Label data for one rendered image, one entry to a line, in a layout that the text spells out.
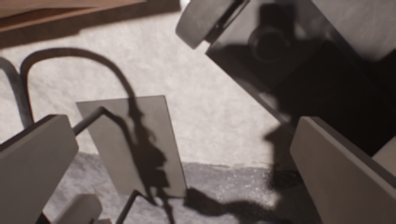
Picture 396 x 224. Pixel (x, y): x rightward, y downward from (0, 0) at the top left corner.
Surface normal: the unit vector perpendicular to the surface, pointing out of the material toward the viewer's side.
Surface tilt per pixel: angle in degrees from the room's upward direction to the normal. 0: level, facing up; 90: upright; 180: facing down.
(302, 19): 45
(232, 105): 0
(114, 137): 0
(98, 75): 0
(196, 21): 24
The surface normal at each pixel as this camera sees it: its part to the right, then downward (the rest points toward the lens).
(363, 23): -0.16, 0.47
